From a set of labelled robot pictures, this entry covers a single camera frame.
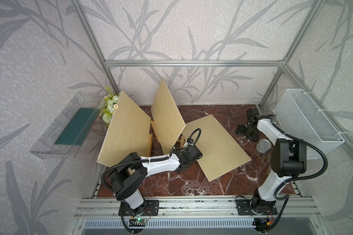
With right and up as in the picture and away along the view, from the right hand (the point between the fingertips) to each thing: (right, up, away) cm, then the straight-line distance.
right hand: (242, 134), depth 95 cm
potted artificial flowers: (-77, +18, -18) cm, 81 cm away
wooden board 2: (-48, +8, -8) cm, 49 cm away
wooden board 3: (-15, -11, -4) cm, 19 cm away
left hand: (-39, -11, -6) cm, 41 cm away
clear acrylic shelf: (-93, -1, -37) cm, 100 cm away
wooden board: (-69, +4, -13) cm, 70 cm away
